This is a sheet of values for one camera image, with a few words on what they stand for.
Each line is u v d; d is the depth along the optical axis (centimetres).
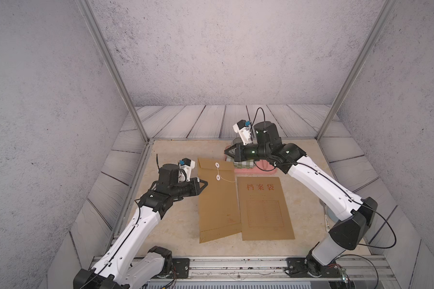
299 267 73
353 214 42
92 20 73
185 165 68
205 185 74
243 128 63
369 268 74
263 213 89
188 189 66
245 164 107
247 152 63
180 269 73
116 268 39
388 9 70
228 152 70
